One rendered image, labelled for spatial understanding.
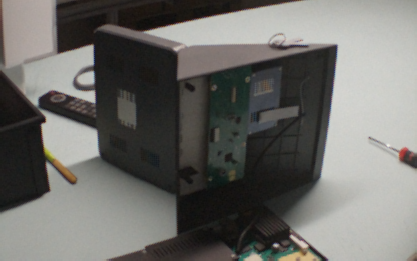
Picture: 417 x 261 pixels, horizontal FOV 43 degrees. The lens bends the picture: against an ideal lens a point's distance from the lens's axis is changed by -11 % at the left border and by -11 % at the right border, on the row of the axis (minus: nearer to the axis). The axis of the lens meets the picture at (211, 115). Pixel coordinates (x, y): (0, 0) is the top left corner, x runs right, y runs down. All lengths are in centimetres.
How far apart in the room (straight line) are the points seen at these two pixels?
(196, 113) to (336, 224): 24
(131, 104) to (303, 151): 24
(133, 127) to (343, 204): 31
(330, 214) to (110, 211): 29
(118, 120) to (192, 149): 15
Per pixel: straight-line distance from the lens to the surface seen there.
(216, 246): 67
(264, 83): 72
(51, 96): 105
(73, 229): 74
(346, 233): 75
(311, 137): 81
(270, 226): 70
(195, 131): 69
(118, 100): 80
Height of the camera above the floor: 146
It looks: 27 degrees down
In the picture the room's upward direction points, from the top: 2 degrees clockwise
